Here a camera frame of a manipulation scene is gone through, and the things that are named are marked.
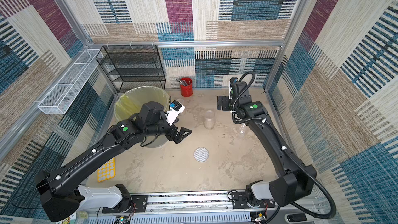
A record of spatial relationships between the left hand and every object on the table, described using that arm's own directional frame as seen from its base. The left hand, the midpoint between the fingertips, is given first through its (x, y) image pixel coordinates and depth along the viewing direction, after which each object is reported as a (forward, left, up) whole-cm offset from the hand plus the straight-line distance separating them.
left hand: (185, 125), depth 68 cm
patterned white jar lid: (-2, -7, -26) cm, 27 cm away
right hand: (+14, -21, -1) cm, 25 cm away
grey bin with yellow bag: (+18, +31, -4) cm, 36 cm away
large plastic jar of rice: (+14, -33, -27) cm, 45 cm away
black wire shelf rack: (+53, +40, -7) cm, 67 cm away
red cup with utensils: (+43, +3, -17) cm, 46 cm away
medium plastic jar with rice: (+16, -12, -22) cm, 30 cm away
